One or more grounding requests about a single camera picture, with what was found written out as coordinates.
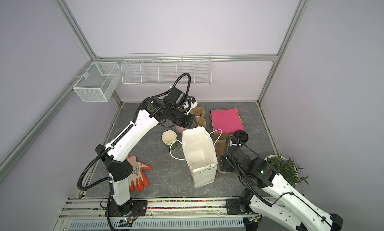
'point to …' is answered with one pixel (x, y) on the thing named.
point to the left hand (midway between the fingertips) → (196, 126)
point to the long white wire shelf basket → (166, 68)
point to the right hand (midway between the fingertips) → (228, 157)
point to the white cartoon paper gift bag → (199, 151)
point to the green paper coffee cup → (168, 137)
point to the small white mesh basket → (100, 82)
